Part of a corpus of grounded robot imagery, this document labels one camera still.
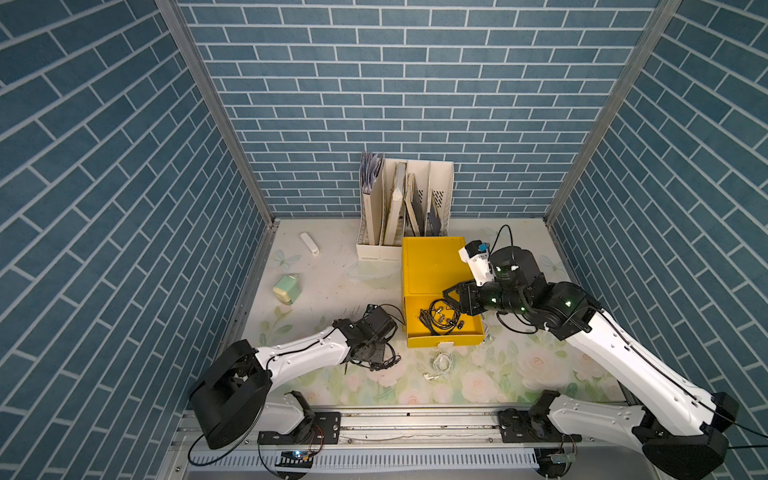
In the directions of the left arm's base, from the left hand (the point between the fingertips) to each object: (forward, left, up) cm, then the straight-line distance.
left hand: (382, 353), depth 85 cm
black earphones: (+4, -17, +15) cm, 23 cm away
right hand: (+4, -17, +27) cm, 32 cm away
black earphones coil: (+4, -12, +15) cm, 19 cm away
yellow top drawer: (+1, -10, +12) cm, 16 cm away
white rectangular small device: (+39, +28, +2) cm, 48 cm away
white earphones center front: (-2, -17, -1) cm, 17 cm away
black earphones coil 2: (-2, -2, -1) cm, 3 cm away
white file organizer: (+41, -5, +24) cm, 47 cm away
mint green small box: (+18, +30, +6) cm, 35 cm away
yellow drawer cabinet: (+16, -13, +21) cm, 29 cm away
